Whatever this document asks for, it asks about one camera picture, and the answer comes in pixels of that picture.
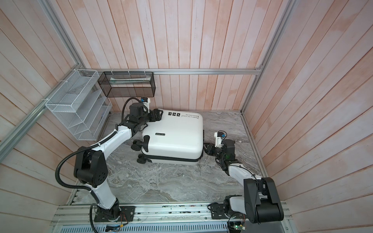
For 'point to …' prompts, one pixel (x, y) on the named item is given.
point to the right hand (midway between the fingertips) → (203, 144)
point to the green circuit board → (239, 227)
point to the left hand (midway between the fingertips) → (158, 113)
